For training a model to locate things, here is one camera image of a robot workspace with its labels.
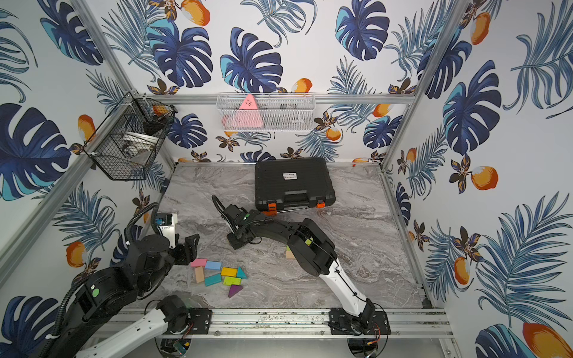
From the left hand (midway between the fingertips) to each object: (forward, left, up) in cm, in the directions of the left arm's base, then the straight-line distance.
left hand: (189, 233), depth 66 cm
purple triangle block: (-8, -11, -25) cm, 28 cm away
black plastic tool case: (+41, -29, -22) cm, 55 cm away
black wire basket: (+30, +28, +10) cm, 42 cm away
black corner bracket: (+39, +35, -27) cm, 59 cm away
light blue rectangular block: (0, -1, -26) cm, 26 cm away
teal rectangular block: (-5, -2, -27) cm, 27 cm away
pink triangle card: (+49, -10, +9) cm, 51 cm away
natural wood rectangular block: (+7, -30, -27) cm, 41 cm away
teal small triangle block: (-2, -12, -25) cm, 28 cm away
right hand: (+11, -8, -26) cm, 29 cm away
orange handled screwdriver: (+25, -20, -25) cm, 40 cm away
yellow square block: (-1, -7, -27) cm, 28 cm away
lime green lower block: (-5, -9, -27) cm, 28 cm away
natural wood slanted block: (-3, +3, -27) cm, 27 cm away
